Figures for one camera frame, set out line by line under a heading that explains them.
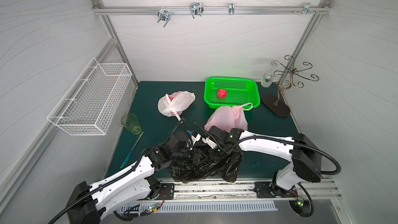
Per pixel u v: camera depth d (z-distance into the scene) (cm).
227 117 90
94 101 70
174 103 95
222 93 107
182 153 63
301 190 72
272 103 107
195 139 70
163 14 76
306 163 42
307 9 76
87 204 40
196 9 77
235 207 70
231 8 78
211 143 66
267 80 96
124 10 81
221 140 62
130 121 92
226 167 73
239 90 115
